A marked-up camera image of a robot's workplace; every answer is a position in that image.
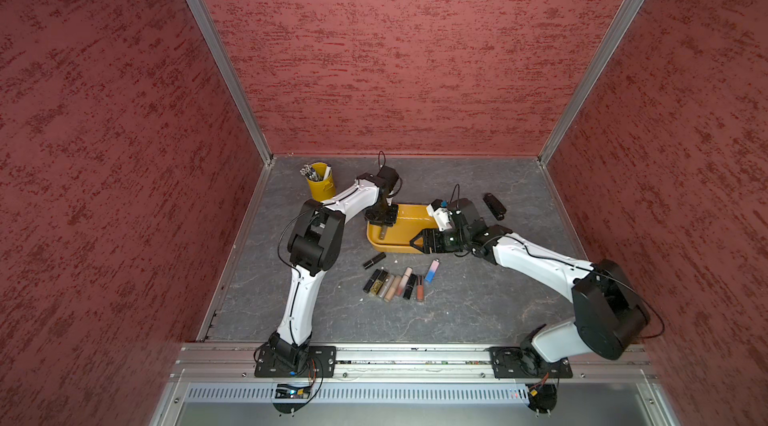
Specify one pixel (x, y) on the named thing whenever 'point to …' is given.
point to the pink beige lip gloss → (404, 280)
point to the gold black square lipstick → (378, 282)
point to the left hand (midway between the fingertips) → (386, 226)
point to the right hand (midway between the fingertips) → (419, 248)
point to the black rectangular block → (495, 207)
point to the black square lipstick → (367, 288)
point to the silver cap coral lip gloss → (420, 289)
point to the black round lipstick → (410, 286)
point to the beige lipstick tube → (392, 288)
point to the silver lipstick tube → (386, 286)
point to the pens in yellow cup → (311, 174)
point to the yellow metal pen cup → (323, 190)
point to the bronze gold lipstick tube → (383, 232)
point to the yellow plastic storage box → (411, 221)
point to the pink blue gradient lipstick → (433, 270)
